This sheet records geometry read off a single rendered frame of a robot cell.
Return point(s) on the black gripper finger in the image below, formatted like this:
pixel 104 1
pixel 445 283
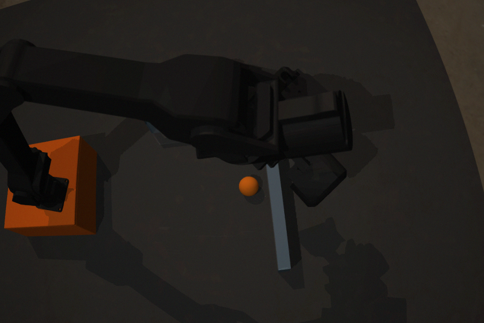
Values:
pixel 292 173

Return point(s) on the orange ball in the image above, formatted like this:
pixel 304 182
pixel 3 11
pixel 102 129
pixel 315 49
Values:
pixel 248 186

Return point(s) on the clear low glass walls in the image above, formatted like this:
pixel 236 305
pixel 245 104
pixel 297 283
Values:
pixel 154 130

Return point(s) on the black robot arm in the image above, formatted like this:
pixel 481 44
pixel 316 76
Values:
pixel 195 99

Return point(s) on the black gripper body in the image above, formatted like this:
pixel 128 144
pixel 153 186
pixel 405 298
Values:
pixel 319 174

